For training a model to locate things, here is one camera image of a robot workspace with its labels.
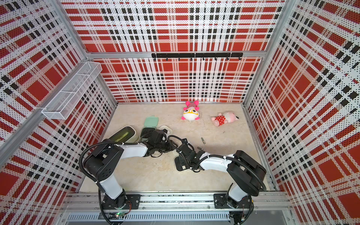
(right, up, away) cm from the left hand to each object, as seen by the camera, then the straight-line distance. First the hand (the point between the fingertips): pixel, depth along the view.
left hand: (178, 146), depth 93 cm
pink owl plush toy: (+9, +23, +12) cm, 27 cm away
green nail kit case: (-23, +15, +18) cm, 33 cm away
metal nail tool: (+18, +3, +5) cm, 19 cm away
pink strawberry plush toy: (+37, +20, +10) cm, 43 cm away
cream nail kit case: (-6, +9, +6) cm, 13 cm away
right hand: (+5, -6, -4) cm, 9 cm away
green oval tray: (-37, +7, +2) cm, 38 cm away
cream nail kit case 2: (+1, -10, -7) cm, 13 cm away
